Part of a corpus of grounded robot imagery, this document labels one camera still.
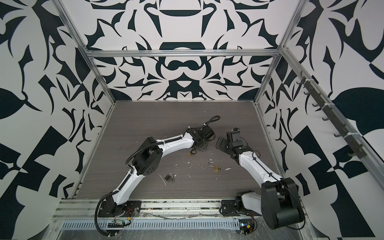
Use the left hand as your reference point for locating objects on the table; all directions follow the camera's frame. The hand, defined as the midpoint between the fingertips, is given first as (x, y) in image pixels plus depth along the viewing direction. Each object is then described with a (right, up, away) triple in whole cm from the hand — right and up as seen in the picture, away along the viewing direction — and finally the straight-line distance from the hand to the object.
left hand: (203, 142), depth 95 cm
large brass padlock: (+7, -13, -9) cm, 17 cm away
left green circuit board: (-41, -32, -27) cm, 59 cm away
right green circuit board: (+18, -36, -24) cm, 47 cm away
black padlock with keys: (-19, -18, -11) cm, 28 cm away
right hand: (+12, 0, -6) cm, 13 cm away
